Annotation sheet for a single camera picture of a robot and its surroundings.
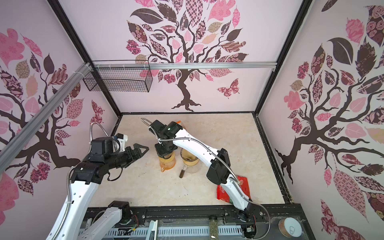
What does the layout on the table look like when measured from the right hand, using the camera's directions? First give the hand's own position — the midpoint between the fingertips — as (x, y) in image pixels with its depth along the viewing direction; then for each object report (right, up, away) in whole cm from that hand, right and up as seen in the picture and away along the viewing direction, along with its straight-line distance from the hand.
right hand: (162, 152), depth 79 cm
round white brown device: (+61, -32, -14) cm, 70 cm away
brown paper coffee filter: (+14, -3, +2) cm, 14 cm away
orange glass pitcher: (+1, -8, +7) cm, 11 cm away
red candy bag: (+33, -23, -1) cm, 40 cm away
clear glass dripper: (+14, -3, +2) cm, 14 cm away
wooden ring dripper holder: (+16, -7, +2) cm, 17 cm away
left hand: (-7, 0, -10) cm, 12 cm away
